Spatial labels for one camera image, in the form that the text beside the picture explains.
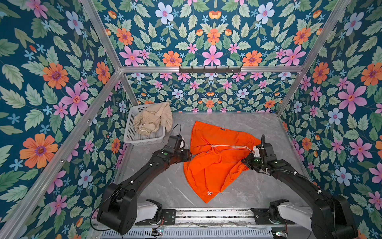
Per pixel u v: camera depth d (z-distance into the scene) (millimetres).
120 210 404
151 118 1065
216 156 926
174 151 655
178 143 678
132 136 1012
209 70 927
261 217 728
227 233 767
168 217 734
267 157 659
